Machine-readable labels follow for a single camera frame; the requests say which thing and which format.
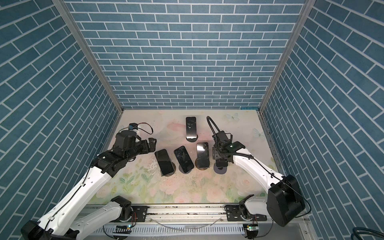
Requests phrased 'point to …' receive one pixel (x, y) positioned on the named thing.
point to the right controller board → (252, 229)
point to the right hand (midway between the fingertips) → (218, 150)
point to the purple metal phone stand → (219, 170)
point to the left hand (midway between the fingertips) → (150, 140)
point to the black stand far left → (169, 174)
